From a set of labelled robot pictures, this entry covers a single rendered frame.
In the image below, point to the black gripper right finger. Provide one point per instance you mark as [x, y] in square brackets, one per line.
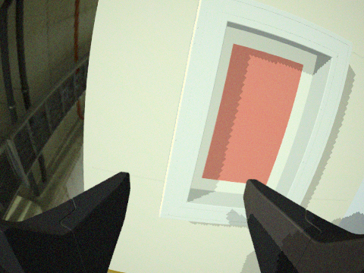
[290, 239]

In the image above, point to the white picture frame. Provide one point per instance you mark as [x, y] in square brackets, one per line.
[259, 96]

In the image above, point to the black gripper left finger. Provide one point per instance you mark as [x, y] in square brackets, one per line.
[78, 236]

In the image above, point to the pale beige wall panel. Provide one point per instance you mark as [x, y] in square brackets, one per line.
[138, 53]

